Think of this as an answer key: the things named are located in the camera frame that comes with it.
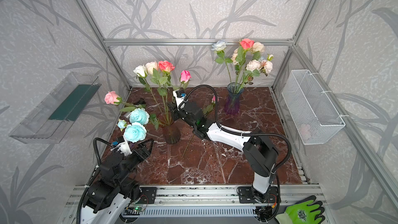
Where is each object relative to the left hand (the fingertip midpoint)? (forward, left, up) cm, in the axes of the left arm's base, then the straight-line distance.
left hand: (153, 138), depth 72 cm
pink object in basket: (+3, -71, +3) cm, 71 cm away
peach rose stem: (+40, -41, +13) cm, 59 cm away
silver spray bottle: (+36, +23, -18) cm, 46 cm away
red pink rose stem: (+26, -2, +15) cm, 30 cm away
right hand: (+18, -6, +9) cm, 21 cm away
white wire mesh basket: (+1, -68, +16) cm, 70 cm away
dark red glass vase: (+10, -5, -11) cm, 15 cm away
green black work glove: (-27, -68, -16) cm, 75 cm away
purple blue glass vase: (+30, -41, -12) cm, 53 cm away
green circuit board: (-26, +6, -19) cm, 33 cm away
